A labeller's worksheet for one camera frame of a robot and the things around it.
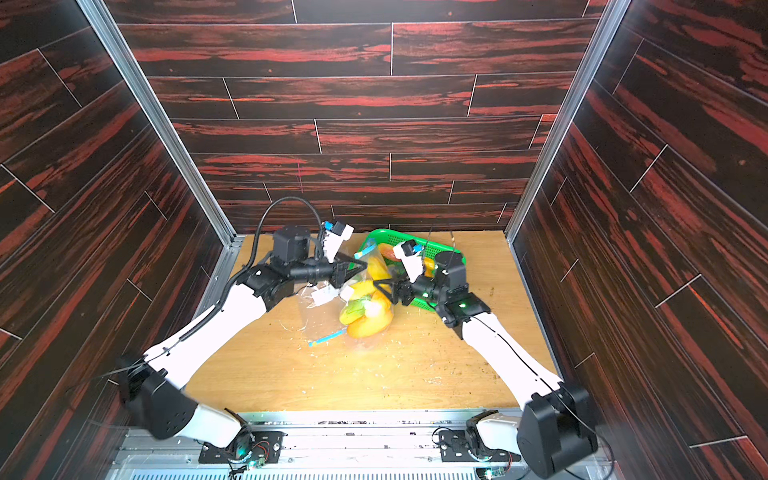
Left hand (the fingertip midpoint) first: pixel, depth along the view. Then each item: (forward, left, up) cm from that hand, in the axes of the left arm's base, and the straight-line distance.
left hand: (366, 265), depth 72 cm
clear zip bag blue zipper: (-3, +3, -18) cm, 19 cm away
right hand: (+2, -5, -5) cm, 8 cm away
